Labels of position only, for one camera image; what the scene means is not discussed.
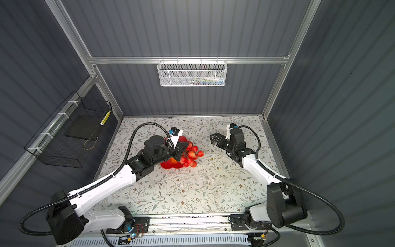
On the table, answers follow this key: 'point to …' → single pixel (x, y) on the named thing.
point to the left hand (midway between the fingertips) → (188, 143)
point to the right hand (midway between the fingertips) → (217, 139)
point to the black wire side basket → (66, 138)
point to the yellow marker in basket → (105, 118)
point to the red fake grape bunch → (190, 155)
